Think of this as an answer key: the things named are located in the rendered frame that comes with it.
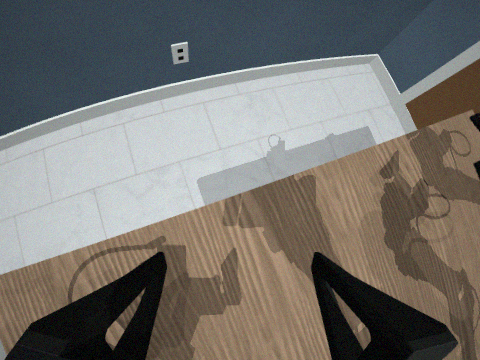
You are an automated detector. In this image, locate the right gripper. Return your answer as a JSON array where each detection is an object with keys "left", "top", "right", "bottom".
[{"left": 470, "top": 113, "right": 480, "bottom": 179}]

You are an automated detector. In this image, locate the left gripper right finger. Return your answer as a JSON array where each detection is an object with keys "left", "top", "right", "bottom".
[{"left": 311, "top": 252, "right": 458, "bottom": 360}]

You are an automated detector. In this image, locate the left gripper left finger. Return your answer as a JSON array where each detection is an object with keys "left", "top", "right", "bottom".
[{"left": 17, "top": 252, "right": 167, "bottom": 360}]

